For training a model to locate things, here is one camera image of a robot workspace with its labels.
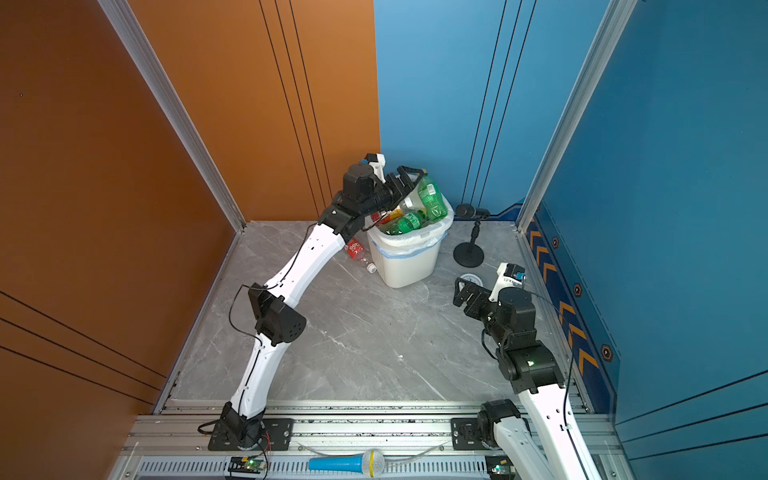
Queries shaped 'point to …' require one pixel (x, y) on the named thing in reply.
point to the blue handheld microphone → (371, 463)
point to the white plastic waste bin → (410, 259)
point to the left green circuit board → (246, 464)
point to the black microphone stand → (470, 254)
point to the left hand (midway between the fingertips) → (420, 176)
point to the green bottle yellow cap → (408, 222)
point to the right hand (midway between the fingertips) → (467, 286)
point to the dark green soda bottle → (432, 199)
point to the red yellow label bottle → (380, 218)
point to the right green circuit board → (500, 467)
